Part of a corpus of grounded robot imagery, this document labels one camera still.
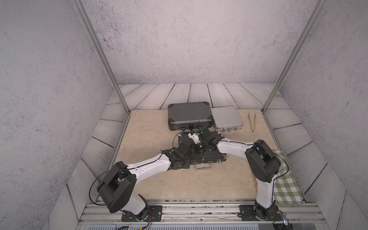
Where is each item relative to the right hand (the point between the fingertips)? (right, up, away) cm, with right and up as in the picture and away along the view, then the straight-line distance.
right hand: (187, 152), depth 89 cm
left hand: (+1, -7, -4) cm, 8 cm away
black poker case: (-1, +9, -20) cm, 22 cm away
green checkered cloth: (+54, -19, -10) cm, 59 cm away
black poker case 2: (+1, +23, +21) cm, 32 cm away
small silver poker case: (+30, +21, +25) cm, 45 cm away
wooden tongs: (+49, +12, +18) cm, 53 cm away
